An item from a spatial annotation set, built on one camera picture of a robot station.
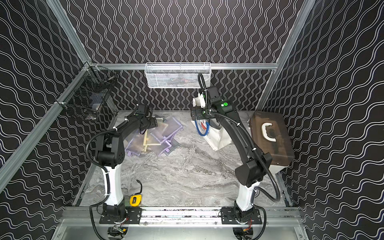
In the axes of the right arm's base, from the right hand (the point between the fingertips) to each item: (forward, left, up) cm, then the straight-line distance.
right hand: (200, 111), depth 80 cm
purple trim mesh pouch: (+5, +23, -26) cm, 35 cm away
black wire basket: (+17, +71, -1) cm, 73 cm away
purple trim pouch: (-5, +42, -26) cm, 49 cm away
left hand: (+11, +33, -20) cm, 40 cm away
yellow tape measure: (-37, +34, -28) cm, 57 cm away
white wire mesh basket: (+56, +19, -11) cm, 60 cm away
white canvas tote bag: (-5, -10, -17) cm, 21 cm away
